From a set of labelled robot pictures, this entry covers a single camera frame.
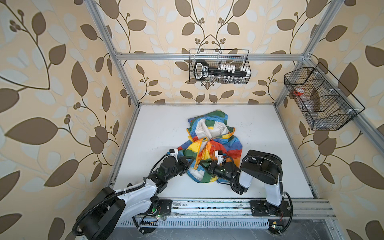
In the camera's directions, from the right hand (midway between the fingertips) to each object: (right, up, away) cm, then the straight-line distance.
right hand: (199, 165), depth 82 cm
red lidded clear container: (+55, +41, -2) cm, 68 cm away
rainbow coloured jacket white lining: (+6, +16, +17) cm, 24 cm away
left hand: (-1, +4, -2) cm, 5 cm away
